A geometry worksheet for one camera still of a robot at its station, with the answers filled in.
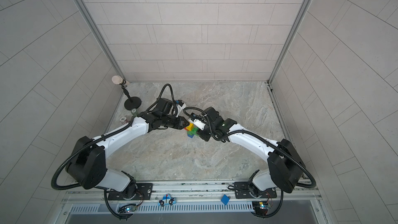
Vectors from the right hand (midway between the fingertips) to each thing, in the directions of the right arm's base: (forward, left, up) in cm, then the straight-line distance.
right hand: (199, 130), depth 82 cm
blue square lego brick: (+1, +5, -8) cm, 9 cm away
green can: (+16, +39, -1) cm, 42 cm away
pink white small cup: (+10, +44, -1) cm, 45 cm away
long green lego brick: (-1, +4, 0) cm, 4 cm away
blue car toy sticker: (-29, +15, -7) cm, 34 cm away
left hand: (+3, +4, +2) cm, 6 cm away
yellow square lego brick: (+1, +4, +3) cm, 5 cm away
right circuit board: (-34, -26, -11) cm, 44 cm away
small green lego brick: (-1, +2, +3) cm, 4 cm away
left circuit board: (-31, +34, -11) cm, 47 cm away
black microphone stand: (+26, +44, -5) cm, 51 cm away
